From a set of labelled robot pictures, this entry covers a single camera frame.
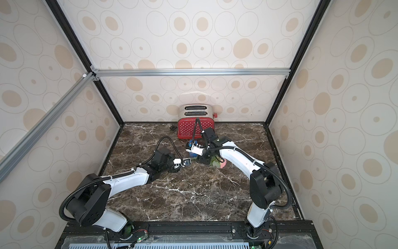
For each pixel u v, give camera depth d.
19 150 0.54
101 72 0.90
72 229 0.75
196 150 0.76
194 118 1.08
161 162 0.69
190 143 0.74
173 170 0.79
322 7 0.68
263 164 0.48
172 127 1.16
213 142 0.63
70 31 0.75
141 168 0.63
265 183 0.46
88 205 0.43
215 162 0.85
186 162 0.76
